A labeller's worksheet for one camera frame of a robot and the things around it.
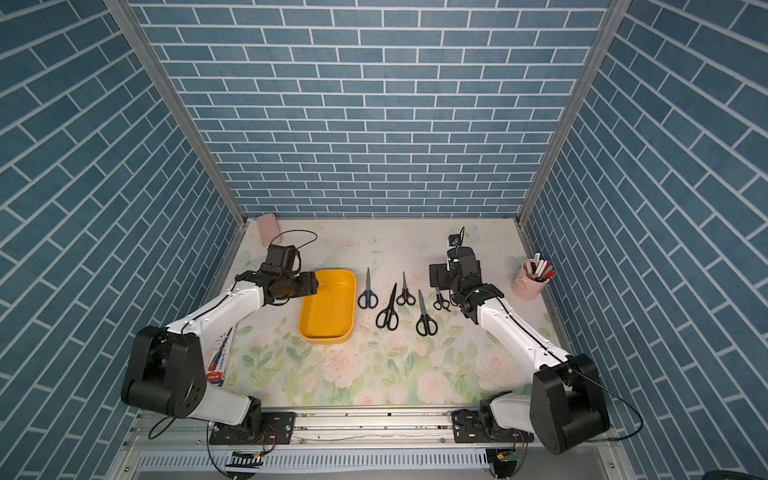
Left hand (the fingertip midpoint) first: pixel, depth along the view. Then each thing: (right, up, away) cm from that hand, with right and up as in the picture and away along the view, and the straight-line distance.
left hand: (316, 284), depth 91 cm
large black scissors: (+22, -11, +3) cm, 25 cm away
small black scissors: (+29, -6, +8) cm, 31 cm away
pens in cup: (+70, +4, +3) cm, 70 cm away
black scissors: (+34, -13, +1) cm, 36 cm away
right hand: (+41, +6, -3) cm, 42 cm away
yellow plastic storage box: (+3, -11, +2) cm, 11 cm away
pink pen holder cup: (+66, -2, +3) cm, 66 cm away
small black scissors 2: (+39, -7, +6) cm, 40 cm away
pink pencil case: (-26, +18, +26) cm, 41 cm away
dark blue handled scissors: (+15, -6, +8) cm, 18 cm away
